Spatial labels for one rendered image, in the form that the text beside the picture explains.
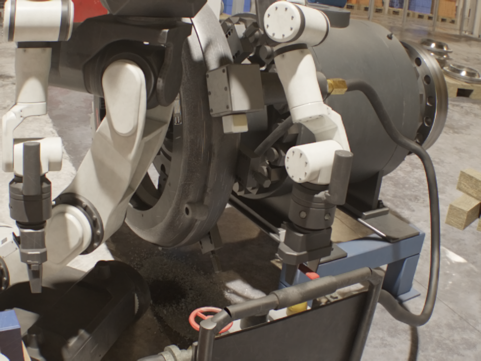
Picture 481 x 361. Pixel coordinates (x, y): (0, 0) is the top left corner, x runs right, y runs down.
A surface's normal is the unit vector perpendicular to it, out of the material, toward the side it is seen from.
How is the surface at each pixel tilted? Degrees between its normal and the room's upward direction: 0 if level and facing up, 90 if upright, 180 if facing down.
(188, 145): 89
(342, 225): 0
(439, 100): 75
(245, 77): 68
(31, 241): 80
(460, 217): 90
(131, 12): 137
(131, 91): 90
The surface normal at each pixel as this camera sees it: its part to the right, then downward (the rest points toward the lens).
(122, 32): -0.29, 0.34
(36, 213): 0.55, 0.22
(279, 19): -0.58, 0.13
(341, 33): 0.32, -0.65
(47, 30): 0.29, 0.72
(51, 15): 0.39, 0.06
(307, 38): 0.58, 0.76
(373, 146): 0.49, 0.56
